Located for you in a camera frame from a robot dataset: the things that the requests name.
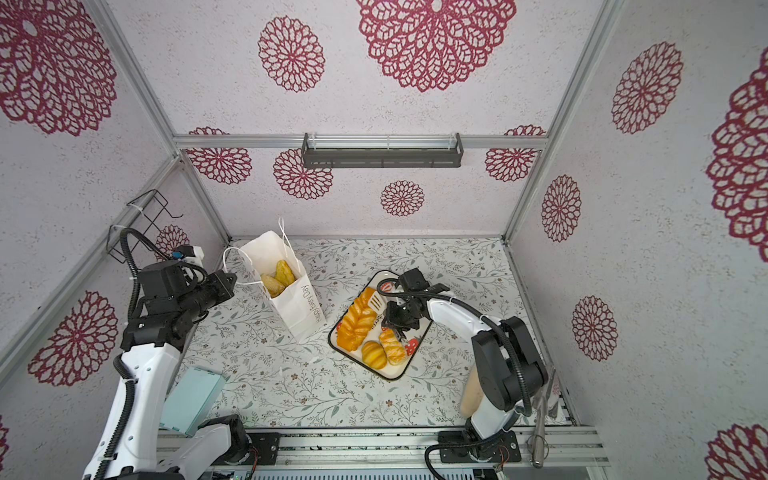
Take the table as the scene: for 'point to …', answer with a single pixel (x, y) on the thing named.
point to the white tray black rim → (401, 352)
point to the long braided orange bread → (357, 322)
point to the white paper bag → (296, 304)
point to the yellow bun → (374, 354)
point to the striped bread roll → (284, 273)
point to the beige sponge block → (473, 393)
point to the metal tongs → (377, 304)
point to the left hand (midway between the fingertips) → (236, 281)
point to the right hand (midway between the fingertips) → (384, 319)
